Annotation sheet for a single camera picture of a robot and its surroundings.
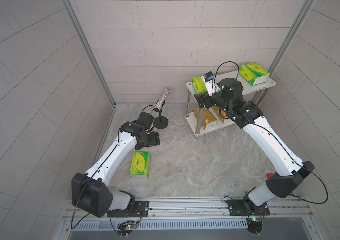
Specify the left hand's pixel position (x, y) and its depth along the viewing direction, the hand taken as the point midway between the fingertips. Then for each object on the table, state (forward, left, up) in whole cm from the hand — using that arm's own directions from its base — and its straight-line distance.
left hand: (155, 141), depth 80 cm
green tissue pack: (-10, +8, -7) cm, 15 cm away
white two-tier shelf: (+23, -50, +19) cm, 58 cm away
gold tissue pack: (+14, -31, +1) cm, 34 cm away
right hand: (+13, -23, +26) cm, 37 cm away
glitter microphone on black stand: (+22, -1, -12) cm, 25 cm away
